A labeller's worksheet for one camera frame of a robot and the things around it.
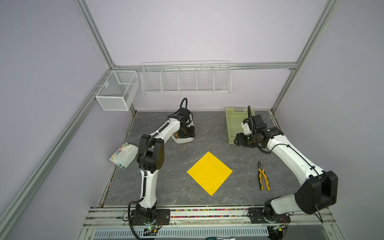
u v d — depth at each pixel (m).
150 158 0.55
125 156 0.89
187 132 0.88
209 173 0.90
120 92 1.05
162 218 0.73
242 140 0.74
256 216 0.74
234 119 1.11
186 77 0.98
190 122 0.88
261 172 0.87
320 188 0.41
